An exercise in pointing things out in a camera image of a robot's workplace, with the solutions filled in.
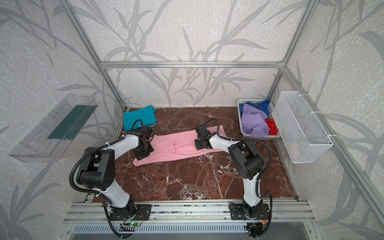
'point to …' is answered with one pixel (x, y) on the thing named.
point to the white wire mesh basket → (302, 136)
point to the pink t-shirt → (168, 145)
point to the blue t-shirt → (263, 105)
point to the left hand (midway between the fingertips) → (150, 149)
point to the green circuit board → (134, 224)
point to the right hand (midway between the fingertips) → (199, 139)
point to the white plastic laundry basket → (269, 137)
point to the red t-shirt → (271, 123)
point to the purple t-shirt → (253, 121)
